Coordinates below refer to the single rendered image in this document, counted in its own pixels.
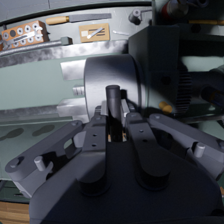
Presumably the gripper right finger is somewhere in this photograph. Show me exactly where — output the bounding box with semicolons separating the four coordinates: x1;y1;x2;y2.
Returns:
120;99;224;191

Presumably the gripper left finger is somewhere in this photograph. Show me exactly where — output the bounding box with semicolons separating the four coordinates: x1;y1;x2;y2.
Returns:
4;101;110;198

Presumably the dark grey chuck key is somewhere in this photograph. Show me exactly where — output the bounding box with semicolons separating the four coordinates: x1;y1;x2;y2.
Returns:
105;85;121;143

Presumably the grey round lathe chuck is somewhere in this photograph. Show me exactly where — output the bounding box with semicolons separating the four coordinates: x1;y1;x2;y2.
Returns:
83;54;144;123

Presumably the grey steel chuck jaw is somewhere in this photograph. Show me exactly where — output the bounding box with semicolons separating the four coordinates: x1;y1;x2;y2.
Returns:
56;98;90;123
60;59;87;81
72;85;86;96

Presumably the brass pin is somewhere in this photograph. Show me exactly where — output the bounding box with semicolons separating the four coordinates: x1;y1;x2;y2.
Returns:
158;100;173;114

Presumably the dark toothed gear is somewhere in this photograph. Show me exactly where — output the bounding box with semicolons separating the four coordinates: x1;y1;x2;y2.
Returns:
175;62;193;114

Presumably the green lathe body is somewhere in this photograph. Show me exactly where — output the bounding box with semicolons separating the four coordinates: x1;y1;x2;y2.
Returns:
0;0;224;203

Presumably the dark grey lathe tray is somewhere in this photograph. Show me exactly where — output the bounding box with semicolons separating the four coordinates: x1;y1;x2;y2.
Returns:
0;2;153;51

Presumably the grey cylinder holder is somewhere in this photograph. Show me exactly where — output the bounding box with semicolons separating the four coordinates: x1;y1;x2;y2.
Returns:
128;8;152;26

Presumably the silver flat tool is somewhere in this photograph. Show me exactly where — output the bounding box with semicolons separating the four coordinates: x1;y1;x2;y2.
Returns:
86;27;104;40

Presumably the silver scriber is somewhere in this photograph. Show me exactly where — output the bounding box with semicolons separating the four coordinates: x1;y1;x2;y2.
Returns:
112;30;130;36

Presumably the grey threaded rod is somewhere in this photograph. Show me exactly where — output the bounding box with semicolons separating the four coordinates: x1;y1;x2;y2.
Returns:
0;36;73;57

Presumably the brown wooden socket block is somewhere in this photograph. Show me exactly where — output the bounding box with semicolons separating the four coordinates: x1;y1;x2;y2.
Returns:
1;20;50;51

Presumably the silver open-end wrench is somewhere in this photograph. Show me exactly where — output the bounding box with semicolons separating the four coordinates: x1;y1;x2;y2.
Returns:
0;26;43;50

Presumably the brass rod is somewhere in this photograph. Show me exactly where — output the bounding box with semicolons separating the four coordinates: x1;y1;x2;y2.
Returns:
188;19;224;26

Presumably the red can with grey top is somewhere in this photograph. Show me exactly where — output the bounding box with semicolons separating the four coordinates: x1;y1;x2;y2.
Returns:
161;0;188;20

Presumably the wooden handled steel file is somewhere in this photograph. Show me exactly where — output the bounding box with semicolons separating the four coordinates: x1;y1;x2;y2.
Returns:
45;13;112;26

